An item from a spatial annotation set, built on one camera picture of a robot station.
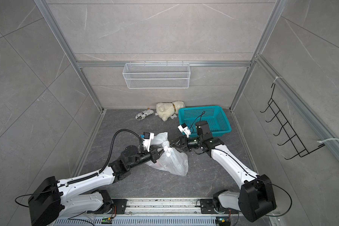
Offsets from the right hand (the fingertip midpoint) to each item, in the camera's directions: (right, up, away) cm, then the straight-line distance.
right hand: (172, 146), depth 72 cm
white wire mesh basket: (-11, +46, +30) cm, 56 cm away
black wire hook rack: (+55, +1, -12) cm, 57 cm away
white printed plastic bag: (-1, -6, -4) cm, 7 cm away
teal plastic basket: (+35, +13, +36) cm, 52 cm away
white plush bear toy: (-6, +22, +35) cm, 41 cm away
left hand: (-2, +1, -2) cm, 3 cm away
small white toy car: (-23, +19, +40) cm, 50 cm away
